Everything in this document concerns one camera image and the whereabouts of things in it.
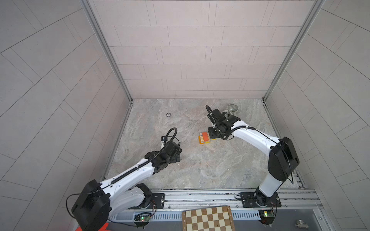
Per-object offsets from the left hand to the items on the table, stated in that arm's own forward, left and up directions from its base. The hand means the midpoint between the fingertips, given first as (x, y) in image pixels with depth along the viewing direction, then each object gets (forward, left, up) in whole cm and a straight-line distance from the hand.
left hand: (175, 153), depth 84 cm
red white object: (-34, +28, 0) cm, 44 cm away
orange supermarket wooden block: (+9, -15, -1) cm, 18 cm away
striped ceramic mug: (+36, -40, -3) cm, 54 cm away
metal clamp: (-32, -59, -1) cm, 67 cm away
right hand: (+10, -21, +5) cm, 24 cm away
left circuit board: (-30, +12, 0) cm, 33 cm away
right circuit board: (-29, -46, -4) cm, 55 cm away
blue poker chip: (+32, +8, -5) cm, 34 cm away
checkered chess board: (-30, -22, 0) cm, 38 cm away
